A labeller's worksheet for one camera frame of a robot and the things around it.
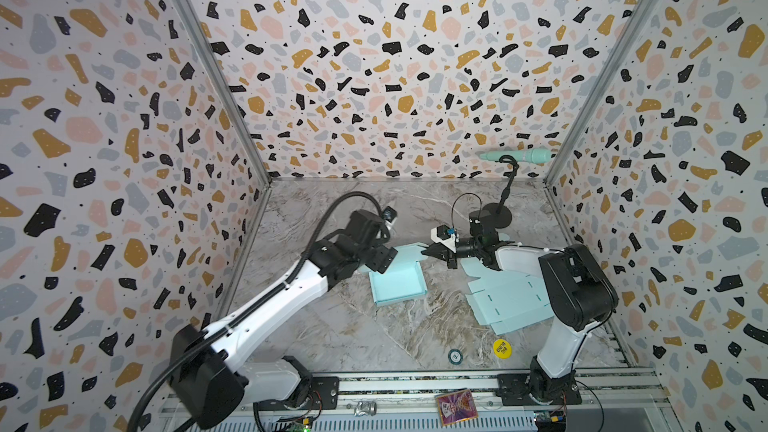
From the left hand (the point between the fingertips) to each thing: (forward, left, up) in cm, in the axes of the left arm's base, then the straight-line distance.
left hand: (384, 236), depth 77 cm
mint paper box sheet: (-3, -5, -18) cm, 19 cm away
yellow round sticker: (-22, -32, -22) cm, 45 cm away
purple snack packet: (-36, -17, -19) cm, 44 cm away
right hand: (+4, -12, -10) cm, 16 cm away
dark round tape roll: (-24, -19, -22) cm, 38 cm away
